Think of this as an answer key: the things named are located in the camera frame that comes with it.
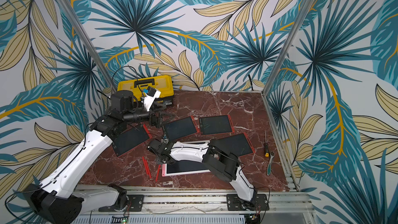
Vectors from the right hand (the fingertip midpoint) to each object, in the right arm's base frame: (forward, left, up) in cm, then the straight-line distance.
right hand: (162, 158), depth 87 cm
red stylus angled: (-5, +7, 0) cm, 9 cm away
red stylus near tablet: (-8, +1, 0) cm, 8 cm away
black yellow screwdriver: (0, -59, 0) cm, 59 cm away
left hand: (+7, -8, +32) cm, 33 cm away
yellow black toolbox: (+43, +2, +17) cm, 47 cm away
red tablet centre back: (+20, -10, -1) cm, 22 cm away
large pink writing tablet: (-4, -13, -4) cm, 14 cm away
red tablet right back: (+21, -33, 0) cm, 39 cm away
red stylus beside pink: (-3, +9, -1) cm, 10 cm away
